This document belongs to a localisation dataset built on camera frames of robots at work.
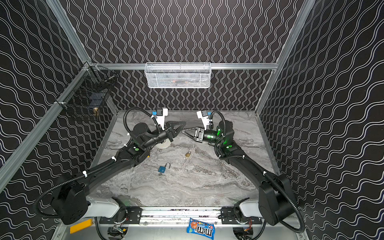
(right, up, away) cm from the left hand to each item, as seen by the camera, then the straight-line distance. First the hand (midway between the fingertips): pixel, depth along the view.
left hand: (188, 123), depth 64 cm
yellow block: (-52, -49, +7) cm, 72 cm away
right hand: (-3, -4, +4) cm, 6 cm away
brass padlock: (-1, -19, +33) cm, 38 cm away
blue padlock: (-17, -27, +26) cm, 41 cm away
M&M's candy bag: (+6, -49, +6) cm, 50 cm away
